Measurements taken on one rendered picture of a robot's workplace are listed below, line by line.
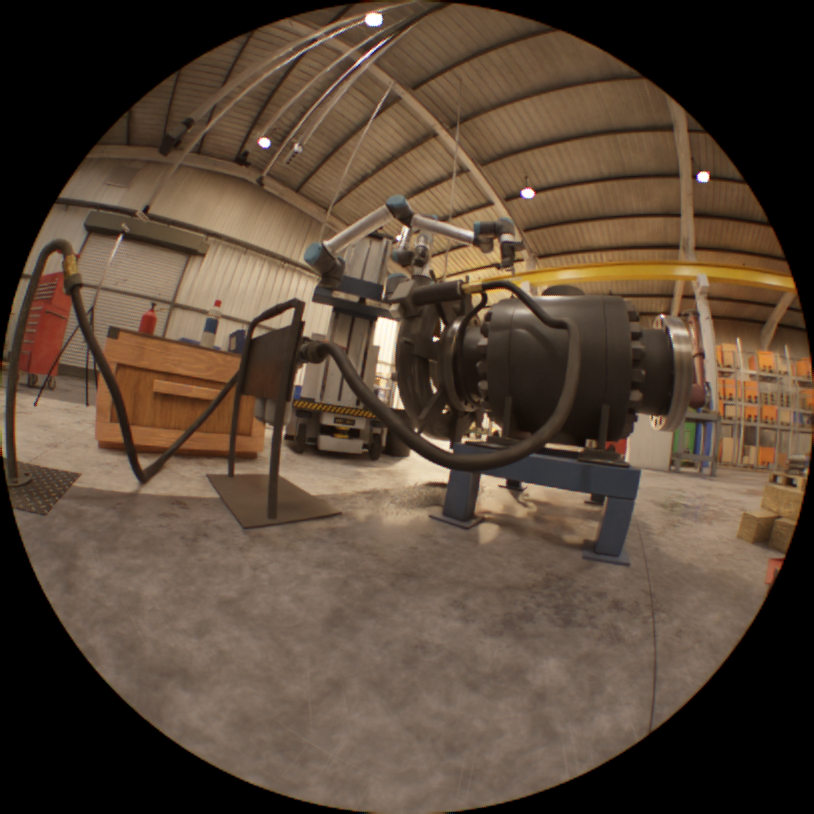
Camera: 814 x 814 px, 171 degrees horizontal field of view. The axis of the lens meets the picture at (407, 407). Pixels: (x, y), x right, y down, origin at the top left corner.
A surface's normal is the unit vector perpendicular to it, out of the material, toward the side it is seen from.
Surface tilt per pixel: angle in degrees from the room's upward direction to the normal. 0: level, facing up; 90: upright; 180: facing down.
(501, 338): 87
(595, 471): 90
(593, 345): 91
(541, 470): 90
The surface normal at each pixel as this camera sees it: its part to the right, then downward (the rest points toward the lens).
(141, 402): 0.79, 0.08
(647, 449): -0.68, -0.12
